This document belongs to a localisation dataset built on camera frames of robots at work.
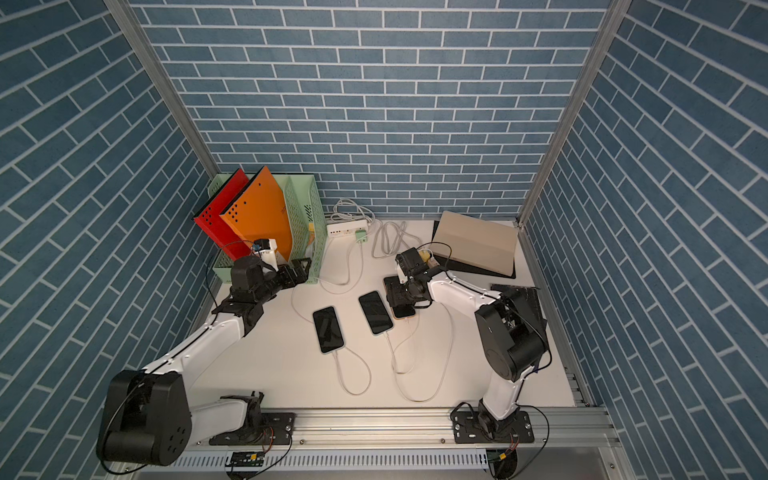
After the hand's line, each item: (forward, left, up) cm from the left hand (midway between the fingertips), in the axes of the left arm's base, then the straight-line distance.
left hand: (306, 262), depth 85 cm
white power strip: (+27, -7, -14) cm, 32 cm away
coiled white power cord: (+25, -24, -17) cm, 39 cm away
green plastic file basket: (+28, +7, +1) cm, 28 cm away
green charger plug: (+24, -13, -15) cm, 31 cm away
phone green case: (-7, -20, -17) cm, 27 cm away
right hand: (-4, -27, -12) cm, 30 cm away
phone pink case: (-11, -29, -10) cm, 32 cm away
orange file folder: (+19, +18, +2) cm, 26 cm away
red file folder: (+7, +26, +9) cm, 28 cm away
